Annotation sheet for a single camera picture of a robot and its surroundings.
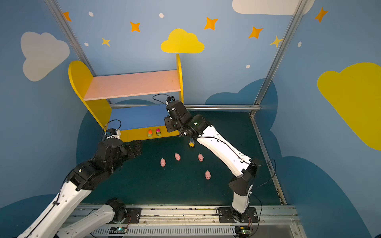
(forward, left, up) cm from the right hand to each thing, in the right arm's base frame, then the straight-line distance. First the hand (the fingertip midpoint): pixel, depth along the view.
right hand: (172, 115), depth 72 cm
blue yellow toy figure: (+5, -9, -31) cm, 32 cm away
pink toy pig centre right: (-5, -15, -34) cm, 37 cm away
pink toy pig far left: (-10, +8, -33) cm, 35 cm away
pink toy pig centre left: (-5, 0, -34) cm, 34 cm away
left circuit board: (-46, +23, -34) cm, 62 cm away
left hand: (-13, +15, -6) cm, 21 cm away
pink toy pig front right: (-16, -20, -33) cm, 42 cm away
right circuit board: (-42, -37, -36) cm, 67 cm away
